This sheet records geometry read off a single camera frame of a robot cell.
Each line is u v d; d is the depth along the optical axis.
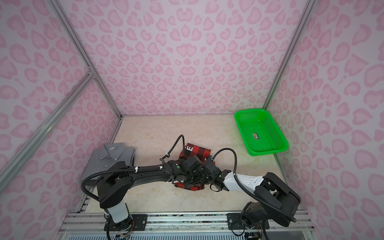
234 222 0.73
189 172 0.69
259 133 1.10
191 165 0.66
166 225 0.72
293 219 0.40
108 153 0.93
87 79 0.87
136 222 0.73
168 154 0.72
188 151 0.90
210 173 0.68
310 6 0.69
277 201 0.42
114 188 0.44
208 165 0.69
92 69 0.91
